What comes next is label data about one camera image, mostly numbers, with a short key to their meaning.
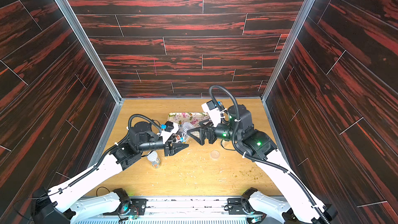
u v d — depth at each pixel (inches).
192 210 29.0
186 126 24.3
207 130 19.9
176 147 23.4
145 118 18.9
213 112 20.3
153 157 30.8
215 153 36.1
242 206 26.0
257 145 16.6
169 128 21.7
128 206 26.7
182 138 25.6
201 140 20.0
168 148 23.0
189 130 21.5
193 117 42.5
